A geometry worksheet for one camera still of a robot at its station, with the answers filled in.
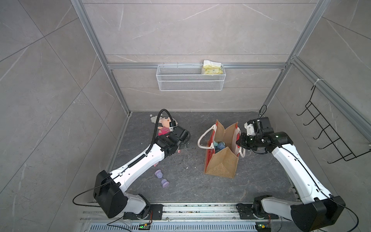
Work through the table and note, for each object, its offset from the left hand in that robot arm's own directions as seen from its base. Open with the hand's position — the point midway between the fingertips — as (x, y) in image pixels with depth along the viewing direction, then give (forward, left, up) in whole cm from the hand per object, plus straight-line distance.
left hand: (182, 139), depth 79 cm
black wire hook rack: (-18, -69, +13) cm, 72 cm away
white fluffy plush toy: (+31, +23, -16) cm, 42 cm away
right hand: (-3, -30, +1) cm, 30 cm away
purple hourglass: (-19, +11, -16) cm, 27 cm away
